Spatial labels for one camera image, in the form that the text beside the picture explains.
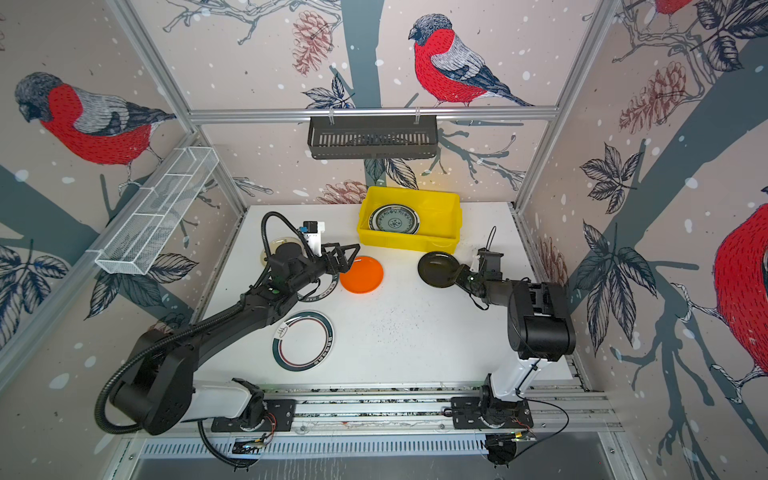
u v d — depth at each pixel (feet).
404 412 2.48
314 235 2.39
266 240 2.02
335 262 2.39
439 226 3.65
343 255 2.39
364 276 3.18
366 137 3.50
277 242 3.51
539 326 1.58
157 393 1.35
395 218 3.74
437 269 3.29
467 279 2.86
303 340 2.81
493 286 2.43
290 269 2.09
